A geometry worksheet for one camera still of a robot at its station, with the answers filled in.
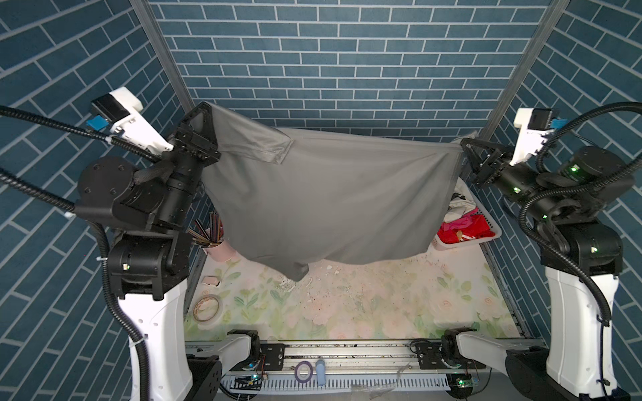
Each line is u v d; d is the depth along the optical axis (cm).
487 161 44
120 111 31
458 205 99
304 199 54
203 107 39
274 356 74
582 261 32
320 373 68
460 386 70
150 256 30
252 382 71
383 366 74
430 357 74
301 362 73
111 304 30
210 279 90
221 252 87
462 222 96
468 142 47
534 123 38
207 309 83
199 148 34
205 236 89
